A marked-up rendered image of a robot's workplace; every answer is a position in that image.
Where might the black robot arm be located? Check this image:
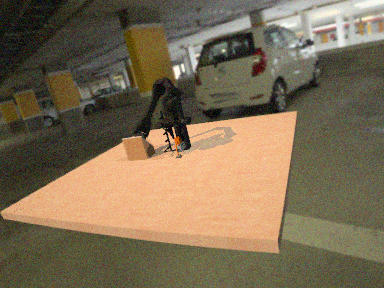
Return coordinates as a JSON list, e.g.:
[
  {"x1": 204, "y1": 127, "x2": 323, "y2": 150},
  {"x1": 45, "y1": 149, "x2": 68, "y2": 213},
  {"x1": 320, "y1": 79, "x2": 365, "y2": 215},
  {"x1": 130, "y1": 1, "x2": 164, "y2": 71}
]
[{"x1": 132, "y1": 77, "x2": 182, "y2": 140}]

